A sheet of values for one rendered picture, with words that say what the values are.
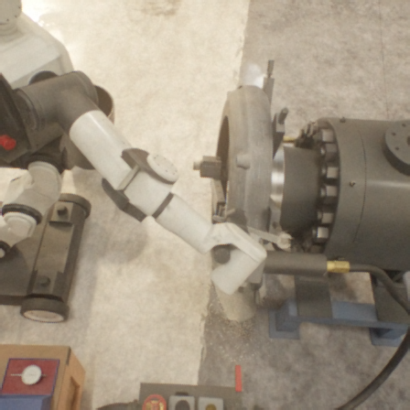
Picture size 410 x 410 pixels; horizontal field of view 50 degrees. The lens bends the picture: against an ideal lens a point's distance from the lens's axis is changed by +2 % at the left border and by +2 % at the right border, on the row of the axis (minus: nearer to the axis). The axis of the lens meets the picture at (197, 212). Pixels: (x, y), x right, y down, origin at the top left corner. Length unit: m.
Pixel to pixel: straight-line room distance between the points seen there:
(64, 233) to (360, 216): 1.28
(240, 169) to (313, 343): 1.08
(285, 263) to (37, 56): 0.89
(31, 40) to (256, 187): 0.72
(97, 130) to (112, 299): 1.32
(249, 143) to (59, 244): 1.07
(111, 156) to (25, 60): 0.32
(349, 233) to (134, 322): 1.06
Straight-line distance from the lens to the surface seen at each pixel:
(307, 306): 1.96
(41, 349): 1.64
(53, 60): 1.12
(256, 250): 0.91
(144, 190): 0.89
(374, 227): 1.61
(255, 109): 1.48
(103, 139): 0.92
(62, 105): 0.99
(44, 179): 1.44
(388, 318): 2.08
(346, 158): 1.57
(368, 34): 3.69
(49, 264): 2.05
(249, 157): 1.36
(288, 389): 2.12
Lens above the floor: 2.02
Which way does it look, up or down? 59 degrees down
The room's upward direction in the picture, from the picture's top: 9 degrees clockwise
